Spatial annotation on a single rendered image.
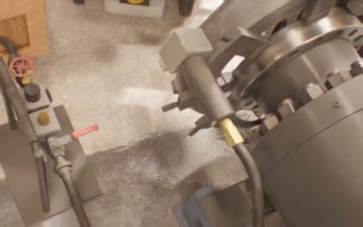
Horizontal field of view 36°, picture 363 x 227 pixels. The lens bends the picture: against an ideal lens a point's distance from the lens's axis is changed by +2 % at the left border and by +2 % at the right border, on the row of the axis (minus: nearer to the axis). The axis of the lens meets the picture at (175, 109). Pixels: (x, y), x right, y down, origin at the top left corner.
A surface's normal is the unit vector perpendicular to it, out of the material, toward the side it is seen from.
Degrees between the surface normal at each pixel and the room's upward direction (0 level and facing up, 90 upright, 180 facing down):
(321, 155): 48
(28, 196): 0
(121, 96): 0
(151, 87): 0
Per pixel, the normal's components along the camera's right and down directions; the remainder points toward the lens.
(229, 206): 0.15, -0.45
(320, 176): -0.64, 0.01
